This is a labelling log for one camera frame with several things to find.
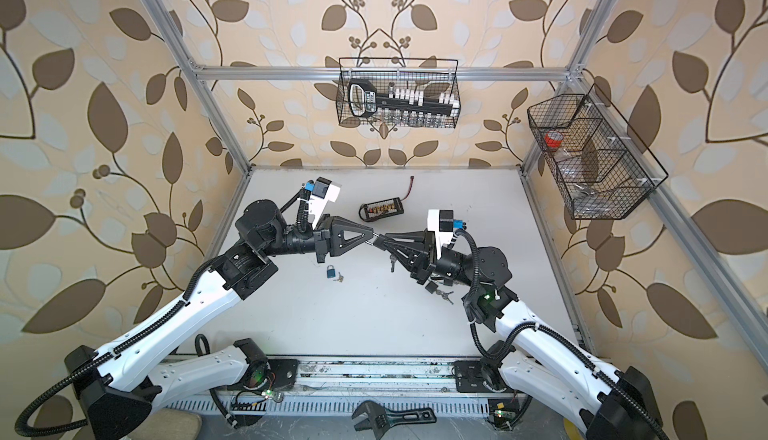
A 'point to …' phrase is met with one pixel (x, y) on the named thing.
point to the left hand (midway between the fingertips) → (371, 237)
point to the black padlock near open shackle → (431, 287)
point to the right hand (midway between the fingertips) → (386, 244)
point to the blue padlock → (330, 271)
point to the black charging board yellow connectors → (381, 209)
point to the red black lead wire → (411, 187)
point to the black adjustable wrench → (379, 419)
